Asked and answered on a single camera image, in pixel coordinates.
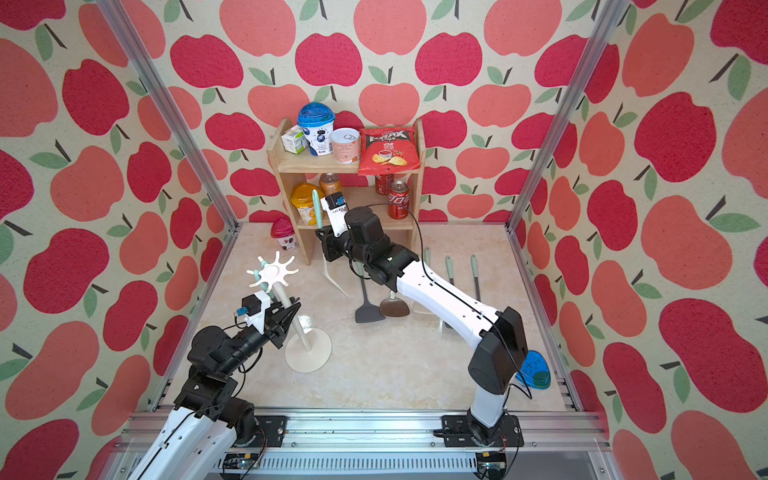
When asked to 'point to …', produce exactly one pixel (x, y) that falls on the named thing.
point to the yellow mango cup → (302, 199)
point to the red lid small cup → (283, 231)
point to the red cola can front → (399, 200)
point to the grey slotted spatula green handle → (476, 276)
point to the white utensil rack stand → (309, 349)
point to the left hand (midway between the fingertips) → (295, 308)
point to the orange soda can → (330, 182)
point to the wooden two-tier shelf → (360, 191)
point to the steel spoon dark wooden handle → (393, 306)
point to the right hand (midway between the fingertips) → (320, 234)
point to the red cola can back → (384, 183)
